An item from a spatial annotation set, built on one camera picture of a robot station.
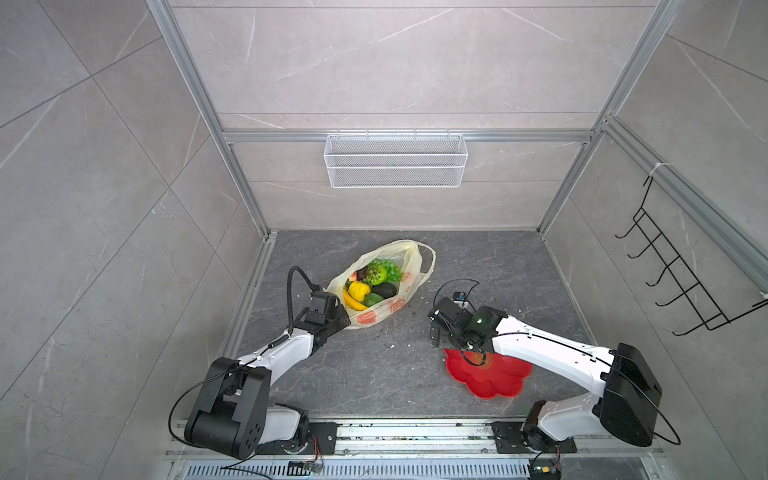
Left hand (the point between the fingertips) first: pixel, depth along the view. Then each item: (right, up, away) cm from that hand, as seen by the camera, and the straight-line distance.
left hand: (343, 308), depth 92 cm
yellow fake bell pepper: (+4, +5, +4) cm, 8 cm away
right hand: (+31, -6, -9) cm, 33 cm away
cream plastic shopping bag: (+24, +15, +6) cm, 29 cm away
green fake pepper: (+9, +2, +2) cm, 9 cm away
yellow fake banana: (+3, +1, +4) cm, 5 cm away
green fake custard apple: (+10, +10, +5) cm, 15 cm away
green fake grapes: (+16, +10, +10) cm, 22 cm away
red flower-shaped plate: (+45, -18, -9) cm, 50 cm away
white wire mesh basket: (+16, +49, +9) cm, 53 cm away
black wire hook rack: (+80, +7, -31) cm, 86 cm away
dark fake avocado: (+13, +5, +6) cm, 15 cm away
